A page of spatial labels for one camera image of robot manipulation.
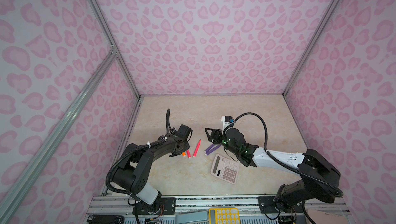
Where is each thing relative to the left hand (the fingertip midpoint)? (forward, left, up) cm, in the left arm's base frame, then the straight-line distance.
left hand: (185, 145), depth 93 cm
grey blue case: (-36, -6, +4) cm, 36 cm away
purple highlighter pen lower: (-3, -16, -1) cm, 17 cm away
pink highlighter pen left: (-5, -2, -1) cm, 6 cm away
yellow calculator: (-35, -20, +1) cm, 41 cm away
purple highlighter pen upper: (-2, -13, -2) cm, 14 cm away
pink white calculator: (-15, -22, 0) cm, 27 cm away
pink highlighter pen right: (-2, -7, -1) cm, 8 cm away
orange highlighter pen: (-5, 0, -1) cm, 5 cm away
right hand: (0, -14, +17) cm, 22 cm away
